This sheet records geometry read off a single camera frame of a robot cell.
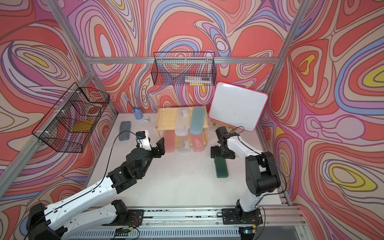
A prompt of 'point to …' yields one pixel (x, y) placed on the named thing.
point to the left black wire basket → (69, 126)
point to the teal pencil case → (197, 120)
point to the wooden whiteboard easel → (215, 122)
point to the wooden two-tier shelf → (166, 121)
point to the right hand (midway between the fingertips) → (221, 160)
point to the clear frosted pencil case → (182, 122)
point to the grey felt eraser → (124, 130)
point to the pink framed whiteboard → (238, 106)
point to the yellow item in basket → (84, 125)
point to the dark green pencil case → (221, 167)
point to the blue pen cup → (138, 113)
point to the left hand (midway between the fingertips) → (159, 139)
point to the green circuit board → (123, 231)
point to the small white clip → (147, 119)
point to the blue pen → (128, 101)
